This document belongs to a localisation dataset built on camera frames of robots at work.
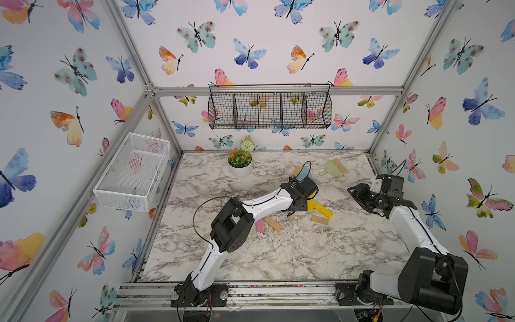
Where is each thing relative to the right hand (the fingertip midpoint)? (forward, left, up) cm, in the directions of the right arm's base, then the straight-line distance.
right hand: (354, 190), depth 85 cm
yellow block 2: (-2, +10, -15) cm, 18 cm away
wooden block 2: (-7, +12, -15) cm, 20 cm away
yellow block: (+2, +16, -16) cm, 22 cm away
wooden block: (-9, +35, -15) cm, 39 cm away
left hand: (-2, +22, -9) cm, 24 cm away
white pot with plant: (+14, +50, +1) cm, 52 cm away
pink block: (-11, +39, -14) cm, 43 cm away
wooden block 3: (-7, +25, -15) cm, 30 cm away
